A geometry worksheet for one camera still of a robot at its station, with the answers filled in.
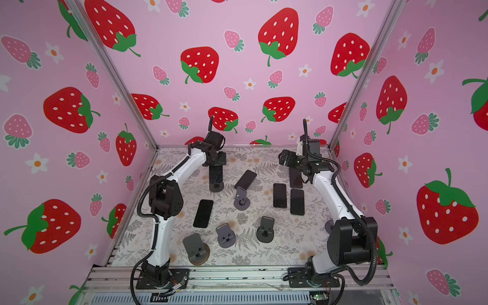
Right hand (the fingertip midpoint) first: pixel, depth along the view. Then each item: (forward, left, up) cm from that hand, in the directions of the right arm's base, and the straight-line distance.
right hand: (284, 157), depth 85 cm
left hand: (+7, +33, -12) cm, 35 cm away
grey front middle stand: (-31, +24, -18) cm, 43 cm away
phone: (+2, +19, -23) cm, 30 cm away
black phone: (-19, +38, -24) cm, 49 cm away
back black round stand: (-3, +35, -21) cm, 40 cm away
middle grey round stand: (-14, +19, -18) cm, 30 cm away
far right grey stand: (-21, -23, -25) cm, 39 cm away
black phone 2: (-9, -9, -24) cm, 27 cm away
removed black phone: (-6, 0, -23) cm, 24 cm away
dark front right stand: (-28, +7, -19) cm, 35 cm away
